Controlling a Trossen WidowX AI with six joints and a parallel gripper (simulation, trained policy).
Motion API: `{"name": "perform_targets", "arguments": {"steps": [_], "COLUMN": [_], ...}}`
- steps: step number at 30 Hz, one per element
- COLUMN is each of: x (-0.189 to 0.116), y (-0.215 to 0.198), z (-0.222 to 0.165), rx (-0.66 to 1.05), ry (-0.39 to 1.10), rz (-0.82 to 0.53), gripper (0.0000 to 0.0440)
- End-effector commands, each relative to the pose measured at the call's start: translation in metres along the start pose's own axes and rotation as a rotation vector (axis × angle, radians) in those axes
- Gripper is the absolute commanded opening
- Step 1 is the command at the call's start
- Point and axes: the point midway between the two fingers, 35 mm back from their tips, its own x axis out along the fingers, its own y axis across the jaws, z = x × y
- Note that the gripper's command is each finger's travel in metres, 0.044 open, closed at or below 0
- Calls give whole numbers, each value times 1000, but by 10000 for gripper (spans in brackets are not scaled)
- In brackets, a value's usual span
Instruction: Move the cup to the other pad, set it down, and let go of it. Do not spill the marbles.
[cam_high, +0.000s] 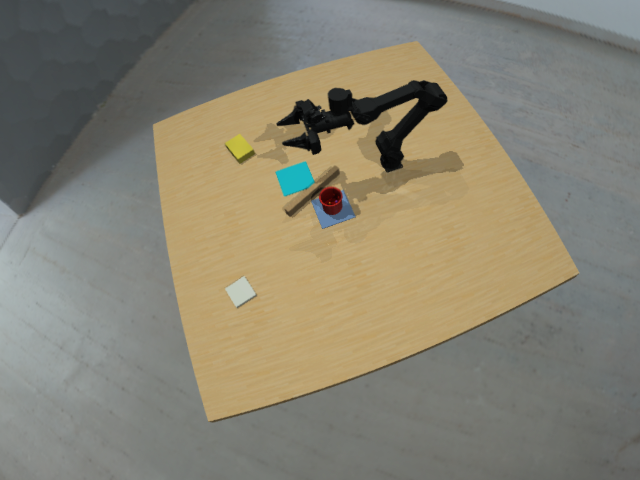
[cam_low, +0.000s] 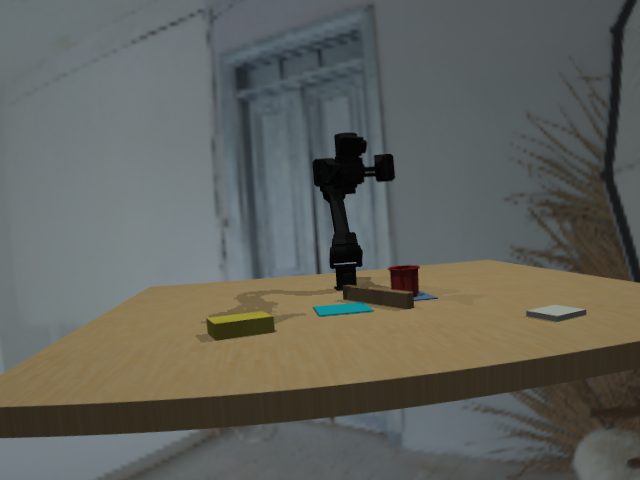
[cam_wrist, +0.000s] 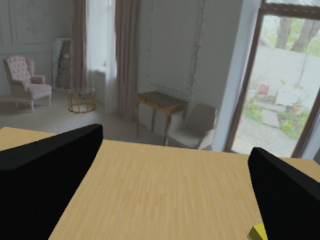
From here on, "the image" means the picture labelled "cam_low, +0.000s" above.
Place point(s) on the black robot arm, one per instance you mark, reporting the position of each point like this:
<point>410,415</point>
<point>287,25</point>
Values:
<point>345,247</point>

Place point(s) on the grey flat square pad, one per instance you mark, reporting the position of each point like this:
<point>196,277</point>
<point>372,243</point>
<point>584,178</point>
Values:
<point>556,313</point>

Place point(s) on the olive yellow rectangular block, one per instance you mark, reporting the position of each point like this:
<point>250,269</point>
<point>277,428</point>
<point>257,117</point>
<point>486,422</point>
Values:
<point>240,325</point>

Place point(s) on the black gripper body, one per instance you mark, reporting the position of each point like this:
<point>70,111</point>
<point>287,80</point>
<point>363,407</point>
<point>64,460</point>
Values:
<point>353,171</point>

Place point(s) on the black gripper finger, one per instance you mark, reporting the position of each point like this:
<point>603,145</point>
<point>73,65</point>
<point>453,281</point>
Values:
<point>330,176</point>
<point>381,167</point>

